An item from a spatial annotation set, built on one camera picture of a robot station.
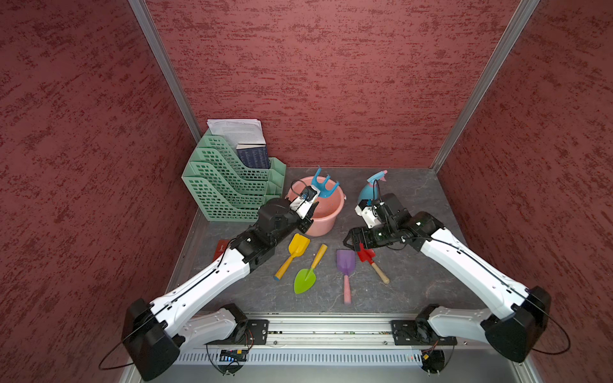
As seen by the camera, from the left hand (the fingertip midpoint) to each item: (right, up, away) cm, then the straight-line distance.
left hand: (310, 204), depth 72 cm
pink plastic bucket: (+7, -4, +28) cm, 29 cm away
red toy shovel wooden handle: (+22, -21, +19) cm, 36 cm away
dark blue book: (-27, +21, +34) cm, 48 cm away
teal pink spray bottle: (+25, +4, +24) cm, 35 cm away
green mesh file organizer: (-36, +4, +25) cm, 44 cm away
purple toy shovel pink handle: (+13, -23, +17) cm, 31 cm away
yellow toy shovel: (-5, -18, +20) cm, 28 cm away
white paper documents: (-32, +30, +28) cm, 52 cm away
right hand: (+14, -13, +2) cm, 20 cm away
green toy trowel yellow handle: (-2, -28, +13) cm, 31 cm away
